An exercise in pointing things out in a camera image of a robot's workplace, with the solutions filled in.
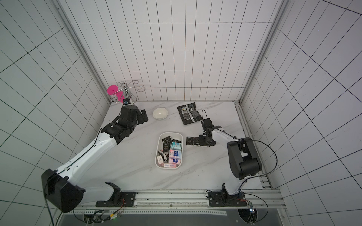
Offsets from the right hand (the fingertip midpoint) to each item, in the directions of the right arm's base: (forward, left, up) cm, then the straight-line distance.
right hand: (199, 141), depth 95 cm
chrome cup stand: (+18, +49, +29) cm, 59 cm away
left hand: (+1, +38, +24) cm, 45 cm away
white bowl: (+20, +30, +4) cm, 37 cm away
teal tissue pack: (-7, +15, +5) cm, 18 cm away
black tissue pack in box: (-3, +23, +3) cm, 23 cm away
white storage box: (-17, +22, +7) cm, 29 cm away
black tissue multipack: (+24, +9, +2) cm, 25 cm away
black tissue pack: (0, +2, +1) cm, 3 cm away
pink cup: (+18, +57, +30) cm, 67 cm away
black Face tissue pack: (-1, +7, +1) cm, 7 cm away
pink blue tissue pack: (-13, +16, +7) cm, 21 cm away
